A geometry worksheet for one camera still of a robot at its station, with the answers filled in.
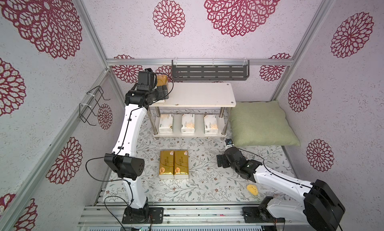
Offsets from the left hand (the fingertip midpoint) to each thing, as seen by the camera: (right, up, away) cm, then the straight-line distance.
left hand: (158, 92), depth 78 cm
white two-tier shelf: (+20, -1, +4) cm, 20 cm away
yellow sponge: (+50, -52, +1) cm, 72 cm away
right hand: (+36, -34, +8) cm, 50 cm away
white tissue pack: (+1, -16, +20) cm, 26 cm away
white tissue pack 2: (+15, -16, +19) cm, 29 cm away
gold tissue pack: (+3, -40, +6) cm, 40 cm away
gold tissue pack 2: (+12, -42, +4) cm, 44 cm away
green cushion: (+62, -17, +17) cm, 67 cm away
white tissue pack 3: (+30, -16, +19) cm, 39 cm away
